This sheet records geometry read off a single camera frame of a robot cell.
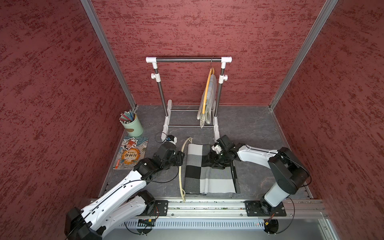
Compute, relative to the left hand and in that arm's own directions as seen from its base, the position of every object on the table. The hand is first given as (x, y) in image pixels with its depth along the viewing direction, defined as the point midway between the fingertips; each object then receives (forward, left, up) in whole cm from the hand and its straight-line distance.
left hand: (181, 157), depth 77 cm
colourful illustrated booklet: (+11, +34, -14) cm, 38 cm away
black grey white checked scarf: (-7, -11, -12) cm, 17 cm away
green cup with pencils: (+28, +37, -3) cm, 47 cm away
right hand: (-1, -15, -11) cm, 19 cm away
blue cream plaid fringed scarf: (+27, -16, +11) cm, 34 cm away
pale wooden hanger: (-14, -1, -9) cm, 17 cm away
